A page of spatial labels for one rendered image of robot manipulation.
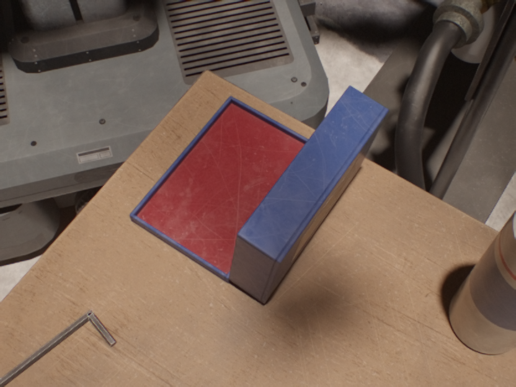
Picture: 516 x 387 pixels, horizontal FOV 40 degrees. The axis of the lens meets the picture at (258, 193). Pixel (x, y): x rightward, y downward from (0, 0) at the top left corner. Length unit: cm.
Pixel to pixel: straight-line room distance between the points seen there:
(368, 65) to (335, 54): 7
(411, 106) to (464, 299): 28
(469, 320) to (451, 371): 5
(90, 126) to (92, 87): 6
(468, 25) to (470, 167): 46
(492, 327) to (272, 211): 19
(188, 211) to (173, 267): 5
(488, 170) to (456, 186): 7
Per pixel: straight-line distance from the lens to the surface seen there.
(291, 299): 62
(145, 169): 68
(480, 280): 54
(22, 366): 63
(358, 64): 135
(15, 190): 99
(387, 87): 132
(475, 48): 106
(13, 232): 110
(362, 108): 57
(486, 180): 125
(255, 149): 68
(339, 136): 55
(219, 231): 64
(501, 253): 50
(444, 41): 82
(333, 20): 142
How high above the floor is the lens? 105
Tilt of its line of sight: 62 degrees down
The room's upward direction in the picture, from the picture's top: straight up
